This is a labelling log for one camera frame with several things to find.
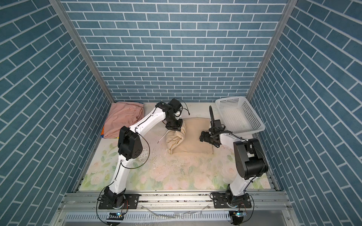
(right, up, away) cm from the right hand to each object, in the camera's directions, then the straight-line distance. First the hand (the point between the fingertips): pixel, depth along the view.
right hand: (204, 137), depth 97 cm
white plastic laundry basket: (+30, +15, +18) cm, 38 cm away
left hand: (-16, +6, -5) cm, 18 cm away
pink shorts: (-60, +16, +6) cm, 63 cm away
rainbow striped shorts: (-71, +3, 0) cm, 71 cm away
